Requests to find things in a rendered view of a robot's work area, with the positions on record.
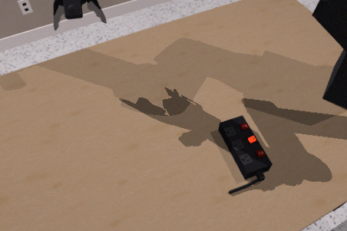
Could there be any black power strip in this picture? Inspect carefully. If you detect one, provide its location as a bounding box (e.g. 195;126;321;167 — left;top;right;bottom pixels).
218;115;272;194

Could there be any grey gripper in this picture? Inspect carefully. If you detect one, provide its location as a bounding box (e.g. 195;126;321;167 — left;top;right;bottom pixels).
54;0;107;31

